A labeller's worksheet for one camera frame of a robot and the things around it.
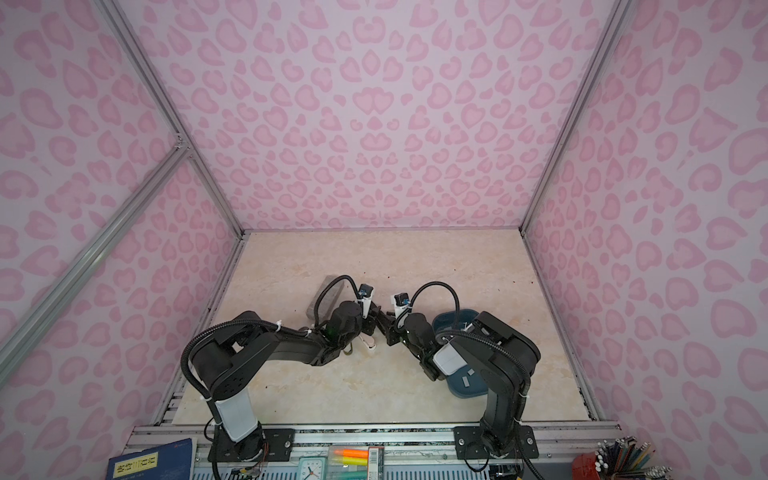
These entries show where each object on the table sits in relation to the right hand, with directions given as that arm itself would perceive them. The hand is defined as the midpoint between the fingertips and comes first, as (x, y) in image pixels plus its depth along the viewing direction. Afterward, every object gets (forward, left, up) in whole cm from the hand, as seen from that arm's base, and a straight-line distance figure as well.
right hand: (385, 315), depth 91 cm
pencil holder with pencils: (-36, -50, +6) cm, 62 cm away
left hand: (+4, +2, +2) cm, 5 cm away
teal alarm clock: (-38, +15, -2) cm, 41 cm away
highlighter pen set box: (-37, +6, -4) cm, 38 cm away
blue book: (-38, +49, -3) cm, 62 cm away
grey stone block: (+7, +19, -2) cm, 20 cm away
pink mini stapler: (-7, +5, -2) cm, 9 cm away
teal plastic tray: (-18, -24, -4) cm, 30 cm away
